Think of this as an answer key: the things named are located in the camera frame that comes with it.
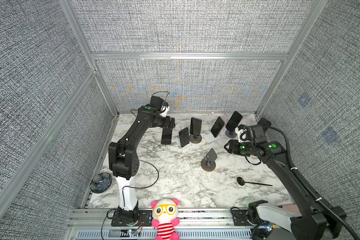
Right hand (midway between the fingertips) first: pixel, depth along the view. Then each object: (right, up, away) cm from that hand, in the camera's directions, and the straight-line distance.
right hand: (229, 145), depth 78 cm
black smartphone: (-35, +3, +25) cm, 43 cm away
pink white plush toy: (-33, -30, -9) cm, 45 cm away
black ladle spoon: (+10, -22, +7) cm, 25 cm away
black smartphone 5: (+26, +13, +14) cm, 33 cm away
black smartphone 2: (-23, +3, +34) cm, 41 cm away
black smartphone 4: (-1, +10, +20) cm, 22 cm away
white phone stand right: (-4, +3, +25) cm, 25 cm away
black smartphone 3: (-16, +10, +16) cm, 25 cm away
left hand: (-33, +11, +13) cm, 37 cm away
